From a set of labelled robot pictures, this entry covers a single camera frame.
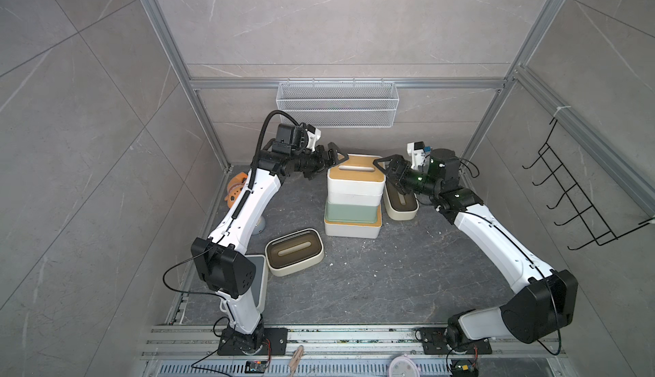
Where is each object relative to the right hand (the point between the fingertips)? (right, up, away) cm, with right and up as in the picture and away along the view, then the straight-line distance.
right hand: (380, 169), depth 74 cm
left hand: (-11, +3, 0) cm, 11 cm away
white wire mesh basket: (-11, +28, +26) cm, 40 cm away
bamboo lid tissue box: (-7, -2, +1) cm, 7 cm away
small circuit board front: (-36, -56, -3) cm, 67 cm away
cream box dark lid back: (+12, -13, +24) cm, 30 cm away
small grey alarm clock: (-42, -21, +22) cm, 52 cm away
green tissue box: (-9, -14, +12) cm, 20 cm away
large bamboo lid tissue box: (0, -22, +18) cm, 28 cm away
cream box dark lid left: (-28, -28, +14) cm, 42 cm away
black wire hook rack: (+51, -13, -10) cm, 53 cm away
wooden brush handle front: (-25, -54, -4) cm, 60 cm away
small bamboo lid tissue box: (-5, -9, +7) cm, 13 cm away
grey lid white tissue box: (-37, -38, +4) cm, 53 cm away
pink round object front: (+6, -54, -5) cm, 55 cm away
